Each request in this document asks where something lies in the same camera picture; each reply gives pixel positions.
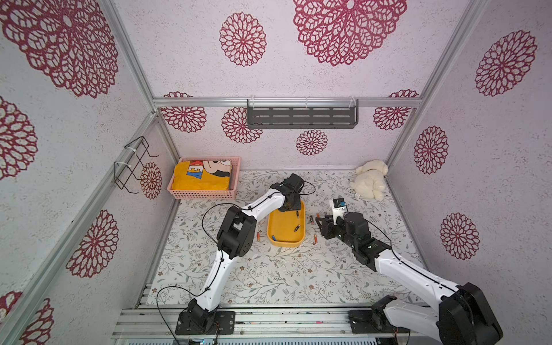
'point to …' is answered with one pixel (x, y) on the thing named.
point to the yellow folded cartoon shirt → (202, 175)
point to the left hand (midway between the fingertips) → (294, 205)
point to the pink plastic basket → (226, 194)
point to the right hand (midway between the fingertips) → (320, 215)
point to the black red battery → (311, 219)
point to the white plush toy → (369, 181)
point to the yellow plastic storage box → (287, 229)
